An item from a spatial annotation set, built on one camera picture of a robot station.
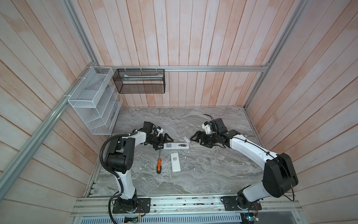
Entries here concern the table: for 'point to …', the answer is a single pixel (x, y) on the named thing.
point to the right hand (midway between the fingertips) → (194, 140)
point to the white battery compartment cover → (186, 139)
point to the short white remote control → (175, 160)
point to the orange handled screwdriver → (159, 167)
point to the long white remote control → (176, 146)
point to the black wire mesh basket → (140, 80)
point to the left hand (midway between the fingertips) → (169, 145)
